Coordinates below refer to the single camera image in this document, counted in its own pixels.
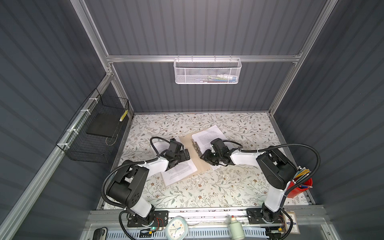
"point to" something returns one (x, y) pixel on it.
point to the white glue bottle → (236, 230)
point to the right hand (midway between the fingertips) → (202, 159)
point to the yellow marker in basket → (124, 114)
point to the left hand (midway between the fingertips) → (183, 156)
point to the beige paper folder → (201, 166)
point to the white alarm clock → (176, 228)
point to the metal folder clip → (198, 149)
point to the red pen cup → (297, 190)
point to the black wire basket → (88, 137)
